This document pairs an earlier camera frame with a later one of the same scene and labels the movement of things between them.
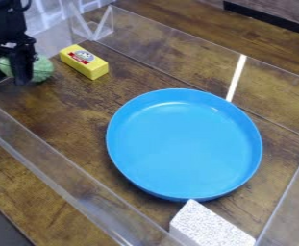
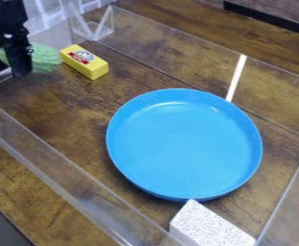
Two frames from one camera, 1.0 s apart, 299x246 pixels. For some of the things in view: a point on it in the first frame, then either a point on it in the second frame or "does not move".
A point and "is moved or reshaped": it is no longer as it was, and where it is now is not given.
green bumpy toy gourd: x=43 y=67 is moved or reshaped
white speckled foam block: x=199 y=227 does not move
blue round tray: x=185 y=144 does not move
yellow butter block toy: x=84 y=61 does not move
